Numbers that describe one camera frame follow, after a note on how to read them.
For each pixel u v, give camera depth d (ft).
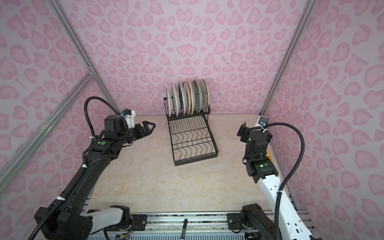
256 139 1.67
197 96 2.76
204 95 2.82
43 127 2.06
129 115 2.19
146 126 2.18
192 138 3.40
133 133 2.09
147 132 2.18
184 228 2.34
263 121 1.89
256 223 1.87
